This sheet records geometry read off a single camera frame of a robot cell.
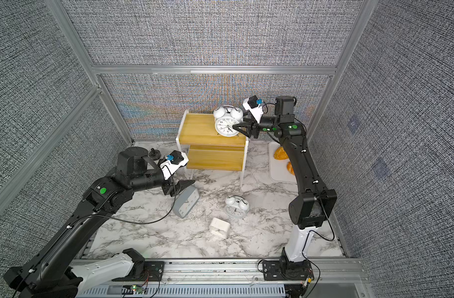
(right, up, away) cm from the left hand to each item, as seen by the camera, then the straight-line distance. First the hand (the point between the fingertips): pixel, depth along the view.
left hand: (191, 169), depth 63 cm
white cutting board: (+42, -3, +43) cm, 60 cm away
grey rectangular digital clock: (-7, -16, +23) cm, 29 cm away
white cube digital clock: (+9, -26, +15) cm, 31 cm away
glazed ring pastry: (+39, 0, +16) cm, 43 cm away
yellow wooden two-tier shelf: (+2, +8, +32) cm, 33 cm away
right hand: (+17, +20, +8) cm, 27 cm away
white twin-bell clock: (+16, -18, +18) cm, 30 cm away
